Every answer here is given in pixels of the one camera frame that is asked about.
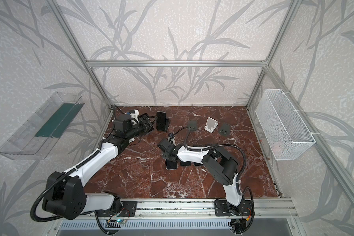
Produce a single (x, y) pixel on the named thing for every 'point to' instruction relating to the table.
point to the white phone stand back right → (211, 124)
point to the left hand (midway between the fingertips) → (157, 117)
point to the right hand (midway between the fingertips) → (168, 146)
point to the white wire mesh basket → (287, 135)
